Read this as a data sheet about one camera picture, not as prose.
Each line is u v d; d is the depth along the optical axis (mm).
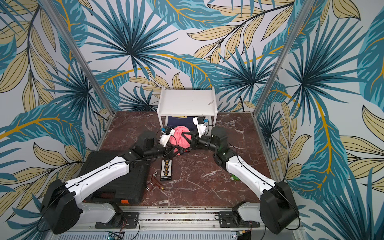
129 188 764
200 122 651
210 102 782
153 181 837
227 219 732
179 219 748
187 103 781
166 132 665
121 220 676
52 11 687
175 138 699
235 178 856
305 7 687
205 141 663
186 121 886
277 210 409
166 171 879
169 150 664
